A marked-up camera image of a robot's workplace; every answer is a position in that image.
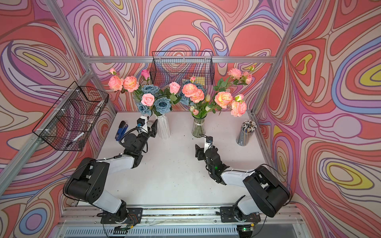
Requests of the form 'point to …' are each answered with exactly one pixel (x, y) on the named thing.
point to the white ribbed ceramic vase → (163, 127)
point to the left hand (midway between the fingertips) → (154, 118)
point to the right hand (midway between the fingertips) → (201, 148)
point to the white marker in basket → (81, 135)
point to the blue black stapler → (122, 128)
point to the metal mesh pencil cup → (246, 133)
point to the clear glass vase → (198, 127)
